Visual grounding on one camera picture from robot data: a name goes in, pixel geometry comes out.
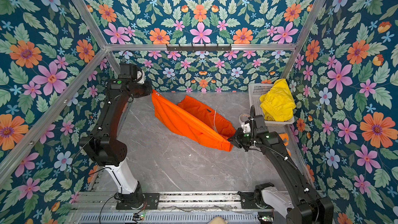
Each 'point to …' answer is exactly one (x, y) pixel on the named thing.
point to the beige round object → (217, 220)
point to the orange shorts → (196, 118)
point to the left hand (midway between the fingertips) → (151, 83)
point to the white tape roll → (242, 114)
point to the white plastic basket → (255, 91)
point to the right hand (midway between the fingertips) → (227, 138)
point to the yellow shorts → (278, 104)
